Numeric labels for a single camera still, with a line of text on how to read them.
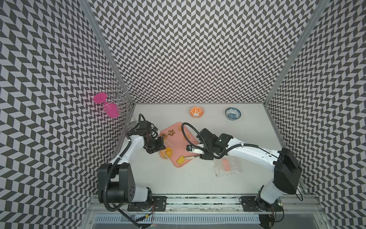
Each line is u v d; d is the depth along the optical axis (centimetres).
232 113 108
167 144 86
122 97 112
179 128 71
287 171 43
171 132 100
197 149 71
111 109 90
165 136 99
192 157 82
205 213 72
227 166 85
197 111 111
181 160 88
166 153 85
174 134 99
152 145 73
